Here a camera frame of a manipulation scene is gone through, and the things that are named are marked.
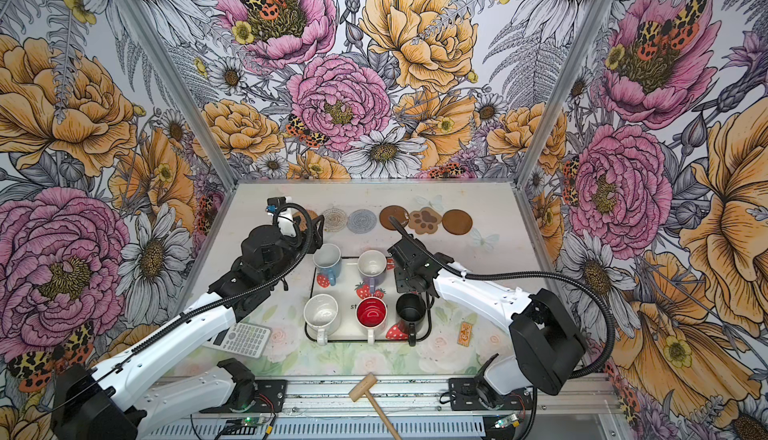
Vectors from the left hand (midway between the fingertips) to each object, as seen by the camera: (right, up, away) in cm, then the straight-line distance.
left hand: (312, 225), depth 77 cm
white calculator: (-19, -31, +4) cm, 37 cm away
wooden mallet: (+14, -39, -3) cm, 42 cm away
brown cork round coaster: (+43, -1, +31) cm, 54 cm away
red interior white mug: (+14, -25, +9) cm, 30 cm away
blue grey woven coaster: (+9, 0, +31) cm, 33 cm away
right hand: (+25, -18, +8) cm, 32 cm away
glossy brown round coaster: (+22, +3, +35) cm, 42 cm away
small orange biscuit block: (+40, -30, +6) cm, 50 cm away
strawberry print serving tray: (+7, -26, +12) cm, 30 cm away
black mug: (+26, -24, +8) cm, 36 cm away
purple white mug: (+14, -13, +17) cm, 25 cm away
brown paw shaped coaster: (+32, 0, +32) cm, 45 cm away
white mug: (0, -26, +9) cm, 28 cm away
